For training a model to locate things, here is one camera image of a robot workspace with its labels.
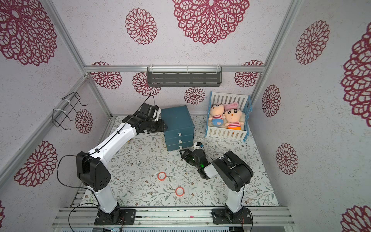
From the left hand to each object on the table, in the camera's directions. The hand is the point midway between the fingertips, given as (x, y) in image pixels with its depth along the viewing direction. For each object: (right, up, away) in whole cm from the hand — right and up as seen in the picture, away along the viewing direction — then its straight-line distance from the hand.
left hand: (165, 127), depth 85 cm
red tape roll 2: (+9, -36, -3) cm, 37 cm away
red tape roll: (-2, -30, +3) cm, 30 cm away
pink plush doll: (+35, +12, +21) cm, 43 cm away
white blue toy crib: (+58, +19, +25) cm, 66 cm away
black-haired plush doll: (+46, +8, +15) cm, 49 cm away
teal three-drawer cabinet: (+9, -3, +1) cm, 10 cm away
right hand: (+11, -16, +10) cm, 22 cm away
